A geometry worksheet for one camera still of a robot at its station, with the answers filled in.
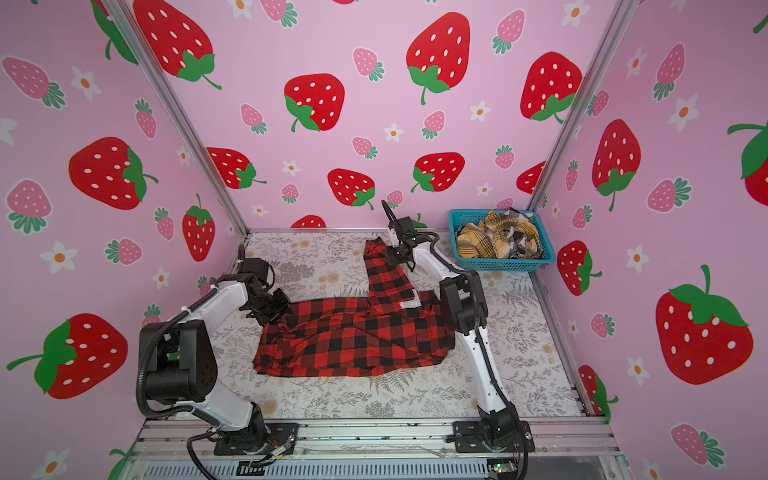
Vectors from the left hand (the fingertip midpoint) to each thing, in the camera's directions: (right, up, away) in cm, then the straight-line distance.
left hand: (292, 310), depth 91 cm
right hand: (+30, +18, +16) cm, 38 cm away
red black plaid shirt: (+31, -6, +2) cm, 31 cm away
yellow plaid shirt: (+63, +22, +13) cm, 68 cm away
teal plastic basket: (+75, +16, +10) cm, 78 cm away
